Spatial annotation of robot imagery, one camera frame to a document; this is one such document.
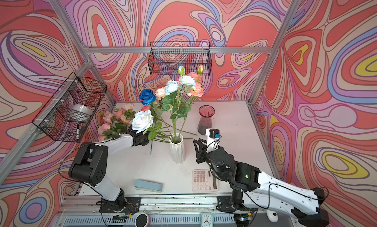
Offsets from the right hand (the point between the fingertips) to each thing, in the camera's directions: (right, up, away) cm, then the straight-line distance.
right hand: (197, 144), depth 65 cm
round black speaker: (-25, -34, +1) cm, 43 cm away
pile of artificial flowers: (-55, +9, +40) cm, 68 cm away
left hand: (-27, +2, +32) cm, 42 cm away
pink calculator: (+4, -23, +15) cm, 28 cm away
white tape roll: (-57, +14, +6) cm, 59 cm away
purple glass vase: (+7, +15, +26) cm, 31 cm away
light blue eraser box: (-26, -24, +12) cm, 37 cm away
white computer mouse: (+36, -35, +4) cm, 51 cm away
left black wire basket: (-67, +12, +3) cm, 68 cm away
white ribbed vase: (-10, -4, +9) cm, 14 cm away
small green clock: (+5, -36, +3) cm, 36 cm away
